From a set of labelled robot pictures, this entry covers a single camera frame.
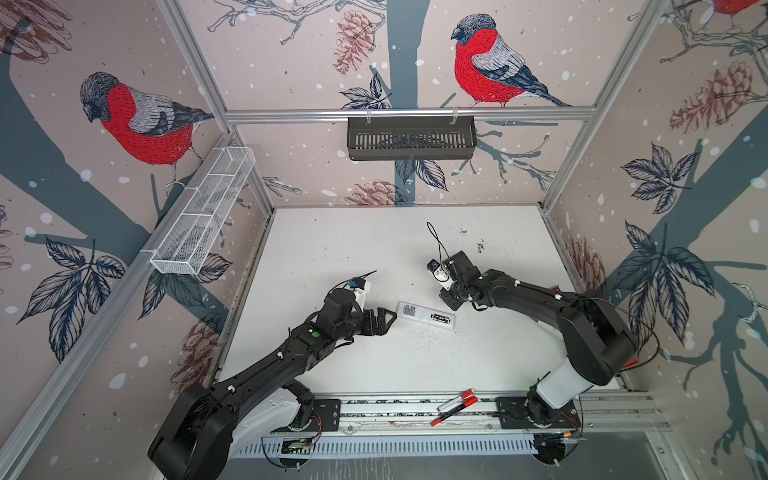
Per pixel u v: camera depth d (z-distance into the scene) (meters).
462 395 0.77
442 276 0.82
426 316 0.90
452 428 0.73
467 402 0.76
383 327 0.73
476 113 1.71
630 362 0.79
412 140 1.04
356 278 0.76
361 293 0.76
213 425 0.40
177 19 0.72
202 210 0.79
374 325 0.72
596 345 0.45
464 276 0.71
